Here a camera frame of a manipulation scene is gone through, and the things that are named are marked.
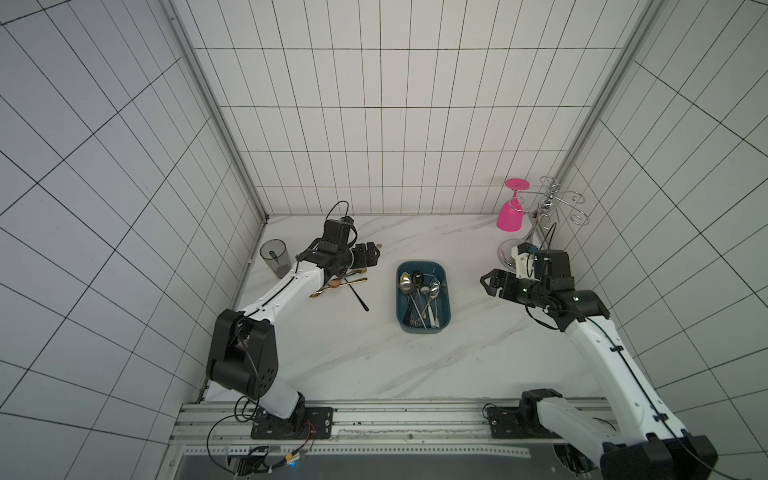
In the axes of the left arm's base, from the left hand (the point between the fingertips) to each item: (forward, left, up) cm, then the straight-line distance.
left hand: (364, 259), depth 88 cm
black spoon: (0, -17, -13) cm, 21 cm away
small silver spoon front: (-2, -20, -14) cm, 25 cm away
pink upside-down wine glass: (+18, -48, +1) cm, 51 cm away
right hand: (-10, -33, +4) cm, 34 cm away
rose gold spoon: (0, +11, -14) cm, 17 cm away
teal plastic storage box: (-5, -19, -14) cm, 24 cm away
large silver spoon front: (-1, -14, -14) cm, 19 cm away
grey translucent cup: (+2, +28, -1) cm, 28 cm away
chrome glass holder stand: (+12, -55, +12) cm, 58 cm away
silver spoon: (-3, -22, -13) cm, 26 cm away
